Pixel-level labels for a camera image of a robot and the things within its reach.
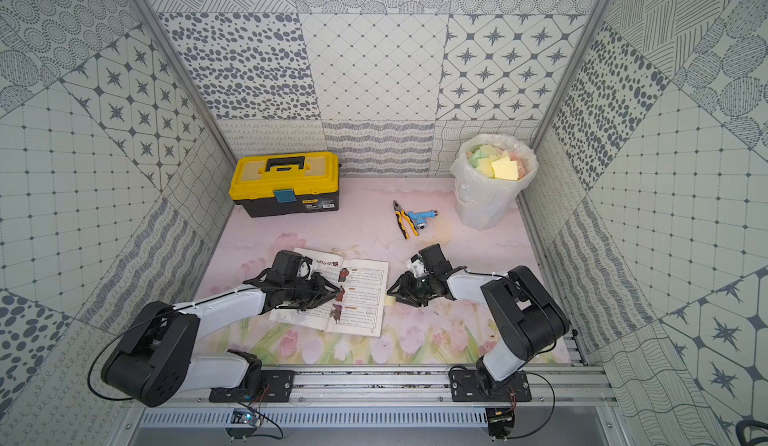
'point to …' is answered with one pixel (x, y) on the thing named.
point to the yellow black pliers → (400, 214)
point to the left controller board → (243, 424)
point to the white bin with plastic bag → (482, 202)
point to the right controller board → (500, 422)
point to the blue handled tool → (421, 218)
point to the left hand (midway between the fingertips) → (338, 285)
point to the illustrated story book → (358, 308)
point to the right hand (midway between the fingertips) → (393, 298)
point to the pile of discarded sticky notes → (481, 157)
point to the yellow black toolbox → (275, 183)
